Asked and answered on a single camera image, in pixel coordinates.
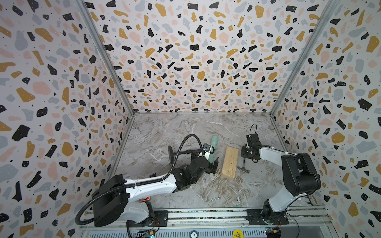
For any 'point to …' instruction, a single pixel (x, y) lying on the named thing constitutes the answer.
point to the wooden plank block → (230, 163)
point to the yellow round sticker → (237, 233)
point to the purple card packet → (144, 199)
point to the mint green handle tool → (214, 141)
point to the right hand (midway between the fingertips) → (248, 152)
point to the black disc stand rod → (171, 153)
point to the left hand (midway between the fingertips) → (214, 155)
